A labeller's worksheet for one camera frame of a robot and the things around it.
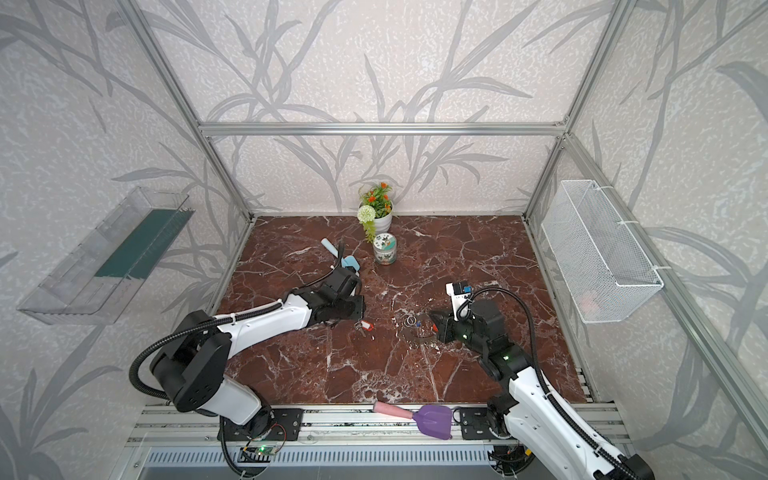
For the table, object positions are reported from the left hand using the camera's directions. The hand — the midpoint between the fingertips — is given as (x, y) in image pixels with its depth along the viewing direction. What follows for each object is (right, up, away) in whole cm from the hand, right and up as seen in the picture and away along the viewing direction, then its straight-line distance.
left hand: (369, 300), depth 89 cm
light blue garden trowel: (-11, +11, +20) cm, 25 cm away
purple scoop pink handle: (+19, -27, -15) cm, 36 cm away
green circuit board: (-23, -32, -18) cm, 43 cm away
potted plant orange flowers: (0, +29, +15) cm, 32 cm away
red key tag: (-1, -8, +2) cm, 8 cm away
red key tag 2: (+19, -5, -12) cm, 23 cm away
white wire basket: (+52, +12, -27) cm, 60 cm away
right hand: (+18, +1, -10) cm, 20 cm away
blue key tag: (+13, -4, -9) cm, 16 cm away
